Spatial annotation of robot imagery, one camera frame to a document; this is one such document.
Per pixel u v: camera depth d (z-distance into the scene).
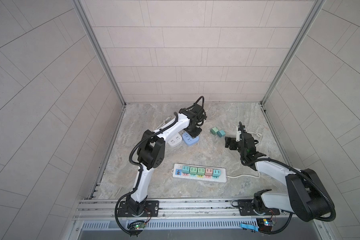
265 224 0.68
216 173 0.77
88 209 0.71
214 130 0.99
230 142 0.79
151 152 0.52
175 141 0.93
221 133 0.97
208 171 0.77
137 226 0.65
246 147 0.67
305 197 0.41
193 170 0.77
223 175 0.79
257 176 0.81
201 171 0.77
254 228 0.64
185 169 0.77
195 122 0.68
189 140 0.93
